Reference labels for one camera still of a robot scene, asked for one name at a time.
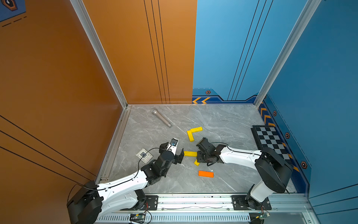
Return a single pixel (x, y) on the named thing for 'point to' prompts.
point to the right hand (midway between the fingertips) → (199, 158)
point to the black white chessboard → (268, 136)
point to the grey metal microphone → (167, 122)
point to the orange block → (207, 174)
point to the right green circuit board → (258, 218)
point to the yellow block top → (197, 129)
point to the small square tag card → (146, 157)
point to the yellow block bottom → (190, 153)
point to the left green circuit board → (137, 218)
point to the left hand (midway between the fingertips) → (176, 144)
